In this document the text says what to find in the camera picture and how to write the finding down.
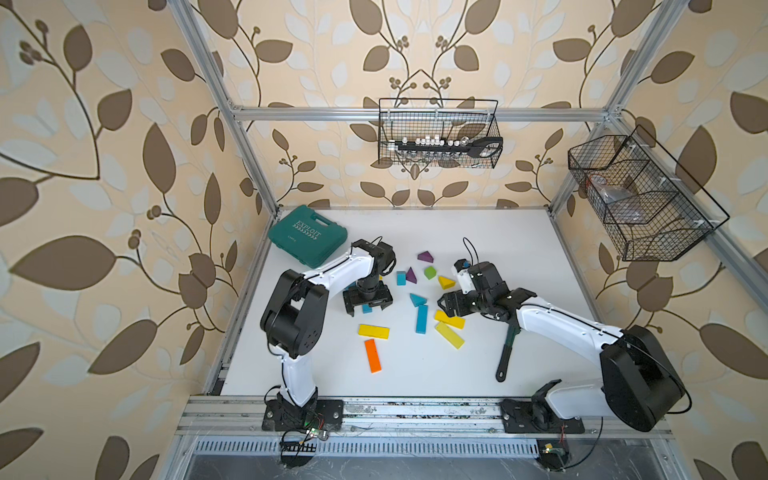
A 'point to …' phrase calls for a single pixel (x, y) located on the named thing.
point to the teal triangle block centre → (417, 300)
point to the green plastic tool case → (307, 235)
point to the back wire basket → (431, 131)
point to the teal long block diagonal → (366, 308)
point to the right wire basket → (649, 207)
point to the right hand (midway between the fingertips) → (450, 299)
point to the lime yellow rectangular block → (454, 339)
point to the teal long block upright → (421, 319)
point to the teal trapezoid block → (401, 278)
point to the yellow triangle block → (446, 283)
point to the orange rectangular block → (373, 356)
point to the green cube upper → (430, 272)
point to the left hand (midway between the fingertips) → (375, 309)
